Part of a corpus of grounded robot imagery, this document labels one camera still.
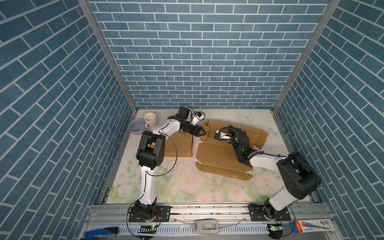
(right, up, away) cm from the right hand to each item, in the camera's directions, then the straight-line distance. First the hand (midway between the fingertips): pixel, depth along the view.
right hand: (232, 122), depth 89 cm
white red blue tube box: (+30, -49, -19) cm, 61 cm away
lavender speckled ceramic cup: (-64, -3, +17) cm, 67 cm away
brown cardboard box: (-32, -14, 0) cm, 35 cm away
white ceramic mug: (-54, +2, +13) cm, 55 cm away
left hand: (-18, -6, +7) cm, 20 cm away
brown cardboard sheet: (-8, -22, +5) cm, 24 cm away
